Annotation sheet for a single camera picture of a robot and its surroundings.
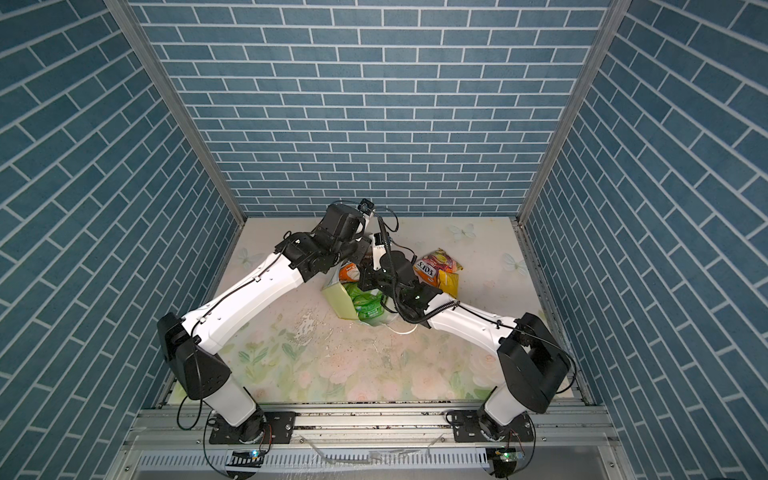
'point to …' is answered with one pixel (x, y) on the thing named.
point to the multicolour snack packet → (349, 273)
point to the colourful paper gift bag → (336, 299)
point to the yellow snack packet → (448, 282)
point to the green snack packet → (369, 305)
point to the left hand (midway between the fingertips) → (361, 235)
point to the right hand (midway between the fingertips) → (354, 259)
